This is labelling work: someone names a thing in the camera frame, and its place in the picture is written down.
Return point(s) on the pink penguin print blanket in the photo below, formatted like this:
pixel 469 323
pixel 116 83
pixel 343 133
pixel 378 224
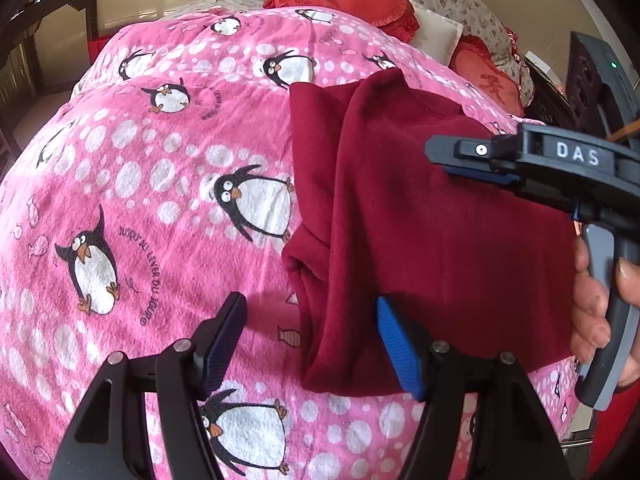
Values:
pixel 150 185

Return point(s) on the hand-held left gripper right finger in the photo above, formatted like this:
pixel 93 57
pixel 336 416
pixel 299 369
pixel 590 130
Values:
pixel 400 350

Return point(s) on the small red heart cushion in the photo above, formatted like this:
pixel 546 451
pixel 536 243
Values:
pixel 485 80

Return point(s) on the person's right hand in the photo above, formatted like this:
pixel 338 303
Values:
pixel 587 310

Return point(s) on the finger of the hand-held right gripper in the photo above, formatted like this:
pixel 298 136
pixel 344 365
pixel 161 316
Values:
pixel 480 176

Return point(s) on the dark wooden table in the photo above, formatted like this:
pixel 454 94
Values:
pixel 80 0

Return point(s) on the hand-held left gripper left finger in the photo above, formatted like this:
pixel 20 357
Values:
pixel 225 345

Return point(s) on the dark carved wooden headboard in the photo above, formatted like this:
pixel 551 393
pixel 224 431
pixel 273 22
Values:
pixel 550 105

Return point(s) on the maroon fleece garment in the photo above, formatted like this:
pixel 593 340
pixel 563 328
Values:
pixel 400 235

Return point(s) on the white pillow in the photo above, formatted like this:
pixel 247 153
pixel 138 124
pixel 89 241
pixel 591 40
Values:
pixel 435 30

